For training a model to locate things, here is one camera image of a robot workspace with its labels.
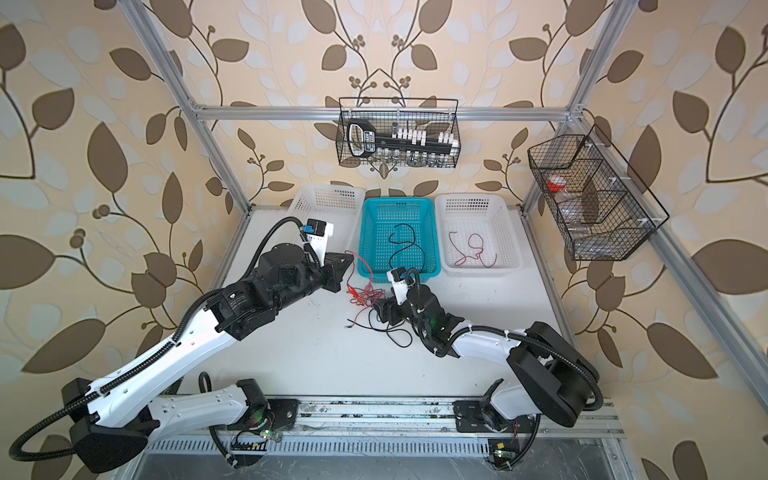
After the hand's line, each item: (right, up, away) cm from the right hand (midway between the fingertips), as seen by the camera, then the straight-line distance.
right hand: (382, 295), depth 85 cm
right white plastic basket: (+34, +18, +22) cm, 44 cm away
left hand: (-7, +13, -19) cm, 24 cm away
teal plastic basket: (+5, +19, +28) cm, 34 cm away
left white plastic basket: (-20, +30, +35) cm, 50 cm away
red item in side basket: (+48, +32, -4) cm, 57 cm away
